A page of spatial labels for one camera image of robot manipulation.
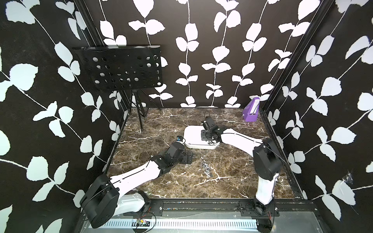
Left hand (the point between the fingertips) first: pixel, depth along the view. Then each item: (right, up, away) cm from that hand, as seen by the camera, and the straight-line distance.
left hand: (188, 151), depth 84 cm
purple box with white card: (+47, +26, +24) cm, 59 cm away
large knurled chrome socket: (+11, -13, +2) cm, 17 cm away
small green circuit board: (-22, -33, -13) cm, 42 cm away
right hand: (+10, +10, +11) cm, 18 cm away
